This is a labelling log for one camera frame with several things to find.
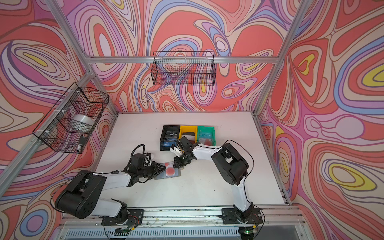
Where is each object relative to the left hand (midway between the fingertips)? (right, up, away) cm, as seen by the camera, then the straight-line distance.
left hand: (167, 167), depth 88 cm
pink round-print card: (+2, -1, 0) cm, 2 cm away
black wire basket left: (-43, +26, -18) cm, 53 cm away
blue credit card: (-1, +13, +12) cm, 18 cm away
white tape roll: (-37, +26, -18) cm, 49 cm away
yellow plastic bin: (+12, +23, +13) cm, 29 cm away
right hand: (+5, -1, +3) cm, 6 cm away
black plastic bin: (-1, +19, +17) cm, 25 cm away
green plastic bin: (+25, +19, +14) cm, 34 cm away
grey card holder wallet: (+7, -3, 0) cm, 7 cm away
